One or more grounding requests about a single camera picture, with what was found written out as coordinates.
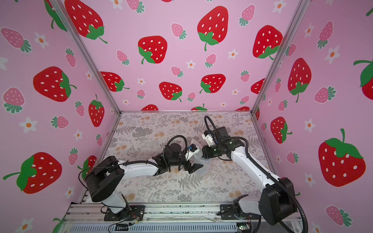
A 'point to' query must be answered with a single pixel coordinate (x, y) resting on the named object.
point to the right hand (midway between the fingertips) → (199, 155)
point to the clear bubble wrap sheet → (197, 158)
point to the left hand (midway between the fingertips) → (200, 158)
